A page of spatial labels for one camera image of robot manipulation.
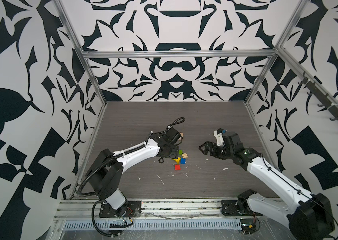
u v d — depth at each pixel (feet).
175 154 2.52
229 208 2.44
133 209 2.43
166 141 2.15
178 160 2.91
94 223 2.25
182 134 3.26
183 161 2.98
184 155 3.00
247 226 2.34
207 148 2.39
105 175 1.43
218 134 2.47
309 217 1.28
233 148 2.02
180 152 3.00
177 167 2.92
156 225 2.13
